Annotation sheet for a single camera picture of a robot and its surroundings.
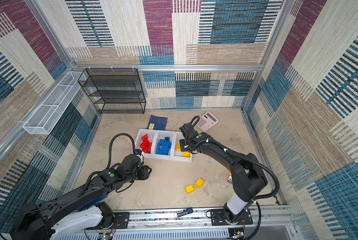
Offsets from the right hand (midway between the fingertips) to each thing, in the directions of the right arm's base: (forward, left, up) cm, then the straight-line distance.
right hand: (186, 146), depth 88 cm
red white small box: (-15, -24, -9) cm, 30 cm away
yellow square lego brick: (-1, 0, -6) cm, 6 cm away
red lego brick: (+2, +25, -5) cm, 26 cm away
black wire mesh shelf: (+44, +50, +8) cm, 67 cm away
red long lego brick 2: (+6, +23, -7) cm, 25 cm away
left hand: (-12, +20, -1) cm, 23 cm away
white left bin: (+10, +21, -4) cm, 24 cm away
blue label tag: (-32, +2, -8) cm, 33 cm away
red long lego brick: (+6, +26, -5) cm, 27 cm away
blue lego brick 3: (+2, +13, -8) cm, 15 cm away
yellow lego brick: (-18, -6, -8) cm, 21 cm away
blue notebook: (+26, +20, -9) cm, 34 cm away
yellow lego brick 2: (-21, -1, -8) cm, 22 cm away
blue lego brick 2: (+12, +12, -8) cm, 19 cm away
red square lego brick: (+11, +27, -6) cm, 29 cm away
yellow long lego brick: (-3, +4, +6) cm, 8 cm away
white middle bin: (+12, +16, -4) cm, 20 cm away
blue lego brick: (+2, +16, -8) cm, 18 cm away
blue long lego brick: (+9, +16, -8) cm, 20 cm away
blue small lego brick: (+7, +11, -7) cm, 15 cm away
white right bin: (0, +6, -8) cm, 10 cm away
